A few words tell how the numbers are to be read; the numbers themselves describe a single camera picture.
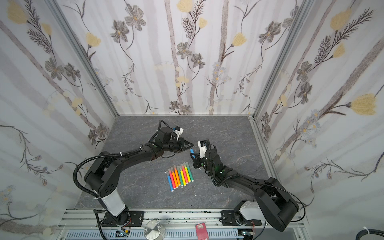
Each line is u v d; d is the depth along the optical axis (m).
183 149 0.79
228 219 0.73
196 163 0.75
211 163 0.63
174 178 0.87
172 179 0.86
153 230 0.59
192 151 0.83
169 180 0.86
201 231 0.70
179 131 0.83
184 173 0.89
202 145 0.74
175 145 0.77
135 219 0.74
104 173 0.48
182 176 0.88
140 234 0.70
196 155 0.76
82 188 0.48
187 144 0.84
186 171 0.90
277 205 0.42
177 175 0.88
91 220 0.75
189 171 0.90
